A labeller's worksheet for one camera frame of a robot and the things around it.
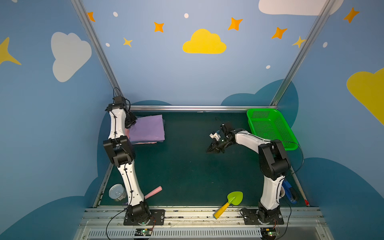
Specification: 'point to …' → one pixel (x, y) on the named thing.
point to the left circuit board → (143, 232)
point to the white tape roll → (282, 191)
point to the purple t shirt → (147, 128)
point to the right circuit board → (268, 233)
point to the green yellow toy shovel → (234, 198)
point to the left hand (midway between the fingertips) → (133, 123)
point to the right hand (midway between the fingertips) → (207, 150)
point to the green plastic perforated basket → (269, 124)
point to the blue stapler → (286, 186)
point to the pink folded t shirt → (127, 134)
